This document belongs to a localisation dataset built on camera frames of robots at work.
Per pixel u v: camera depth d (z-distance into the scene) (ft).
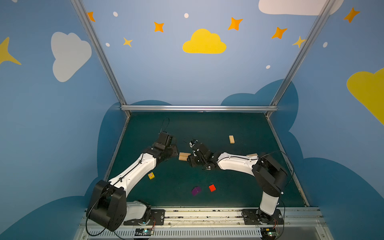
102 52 2.80
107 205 1.33
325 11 2.32
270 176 1.57
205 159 2.26
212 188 2.74
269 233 2.34
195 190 2.67
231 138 3.44
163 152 2.05
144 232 2.31
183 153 3.13
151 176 2.84
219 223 2.41
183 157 3.13
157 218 2.42
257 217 2.45
